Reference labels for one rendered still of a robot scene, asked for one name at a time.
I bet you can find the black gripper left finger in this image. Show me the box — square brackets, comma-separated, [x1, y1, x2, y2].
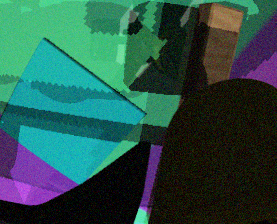
[0, 141, 151, 224]

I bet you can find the orange wooden bar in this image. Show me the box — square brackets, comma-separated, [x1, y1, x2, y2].
[178, 3, 244, 107]

